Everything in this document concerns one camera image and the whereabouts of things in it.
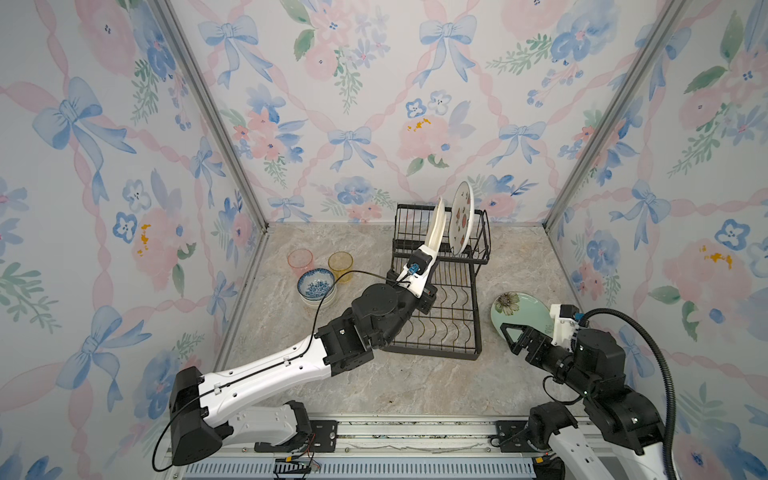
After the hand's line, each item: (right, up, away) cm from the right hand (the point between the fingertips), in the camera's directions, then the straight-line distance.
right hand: (511, 330), depth 69 cm
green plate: (+13, +1, +26) cm, 29 cm away
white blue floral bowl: (-52, +9, +26) cm, 59 cm away
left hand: (-20, +17, -9) cm, 28 cm away
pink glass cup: (-60, +16, +37) cm, 72 cm away
